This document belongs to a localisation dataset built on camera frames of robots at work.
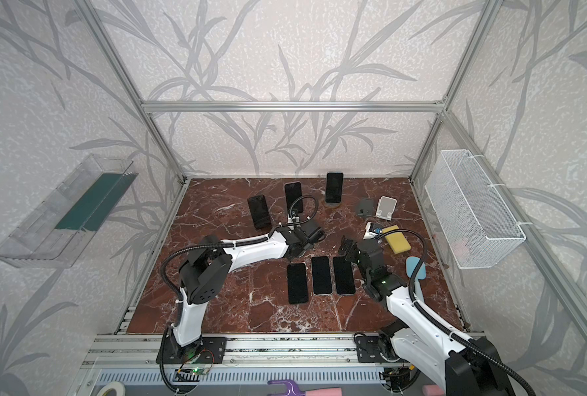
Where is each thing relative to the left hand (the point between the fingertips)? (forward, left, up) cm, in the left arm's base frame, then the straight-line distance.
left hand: (301, 232), depth 94 cm
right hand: (-5, -19, +8) cm, 21 cm away
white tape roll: (-48, +50, -5) cm, 69 cm away
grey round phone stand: (+15, -28, -4) cm, 32 cm away
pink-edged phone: (+14, +3, +4) cm, 15 cm away
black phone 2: (+13, +18, -4) cm, 23 cm away
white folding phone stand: (+13, -36, -1) cm, 38 cm away
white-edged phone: (-15, -8, -5) cm, 18 cm away
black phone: (-18, +1, -6) cm, 19 cm away
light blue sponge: (-10, -42, -6) cm, 44 cm away
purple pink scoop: (-48, -37, -1) cm, 60 cm away
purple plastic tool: (-48, +1, -4) cm, 48 cm away
